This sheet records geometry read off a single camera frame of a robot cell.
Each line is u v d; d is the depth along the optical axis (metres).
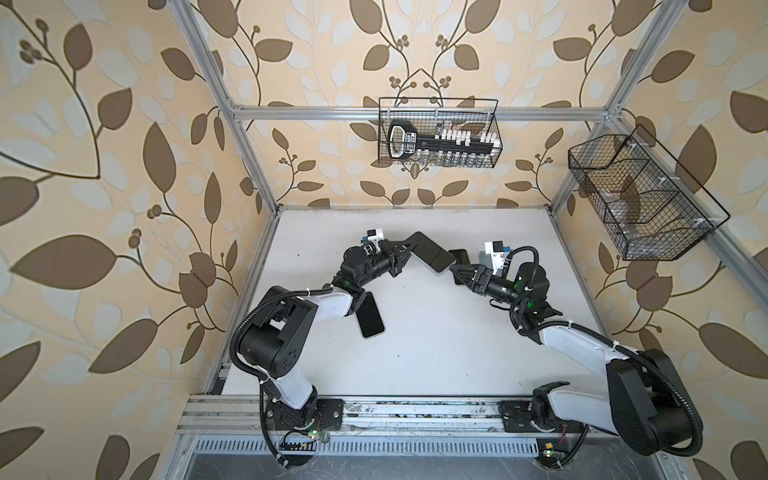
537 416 0.67
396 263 0.77
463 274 0.74
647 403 0.41
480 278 0.71
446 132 0.81
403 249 0.80
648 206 0.74
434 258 0.80
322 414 0.74
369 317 0.92
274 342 0.47
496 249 0.75
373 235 0.83
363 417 0.75
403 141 0.84
